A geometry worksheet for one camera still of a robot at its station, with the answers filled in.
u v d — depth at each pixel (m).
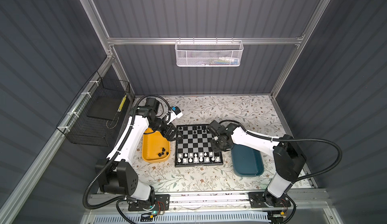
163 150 0.91
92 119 0.72
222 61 0.93
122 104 0.80
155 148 0.91
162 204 0.72
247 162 0.84
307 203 0.74
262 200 0.72
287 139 0.49
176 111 0.69
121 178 0.41
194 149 0.89
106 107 0.74
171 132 0.68
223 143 0.63
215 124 0.71
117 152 0.43
